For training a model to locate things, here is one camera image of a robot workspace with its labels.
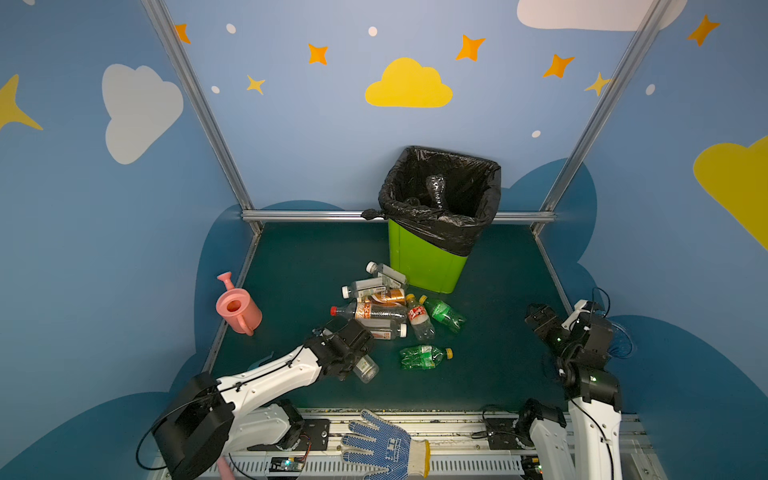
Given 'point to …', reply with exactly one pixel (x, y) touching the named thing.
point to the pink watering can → (237, 308)
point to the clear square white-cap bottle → (386, 273)
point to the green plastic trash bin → (426, 266)
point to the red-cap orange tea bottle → (361, 310)
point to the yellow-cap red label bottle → (419, 319)
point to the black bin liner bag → (438, 199)
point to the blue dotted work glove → (395, 452)
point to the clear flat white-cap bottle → (364, 288)
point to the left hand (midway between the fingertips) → (367, 354)
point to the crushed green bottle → (423, 357)
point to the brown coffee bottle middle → (388, 297)
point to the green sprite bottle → (443, 313)
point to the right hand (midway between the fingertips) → (544, 312)
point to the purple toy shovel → (225, 472)
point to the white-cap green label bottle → (366, 369)
